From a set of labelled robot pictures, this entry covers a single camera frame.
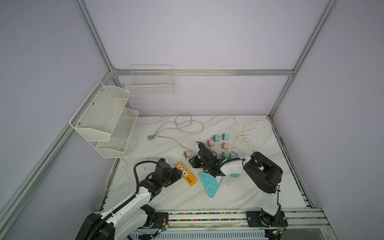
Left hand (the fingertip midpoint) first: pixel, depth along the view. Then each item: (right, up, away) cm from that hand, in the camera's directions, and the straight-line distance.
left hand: (179, 174), depth 85 cm
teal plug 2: (+24, +20, +20) cm, 37 cm away
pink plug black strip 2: (+20, +16, +17) cm, 31 cm away
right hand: (+5, +6, +7) cm, 11 cm away
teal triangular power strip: (+18, -5, -2) cm, 18 cm away
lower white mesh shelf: (-46, +14, +17) cm, 51 cm away
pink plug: (+4, +10, +11) cm, 15 cm away
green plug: (+29, +9, +11) cm, 32 cm away
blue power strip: (+34, +9, +11) cm, 37 cm away
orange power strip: (+4, -1, +1) cm, 5 cm away
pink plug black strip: (+30, +14, +16) cm, 37 cm away
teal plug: (+31, +21, +21) cm, 43 cm away
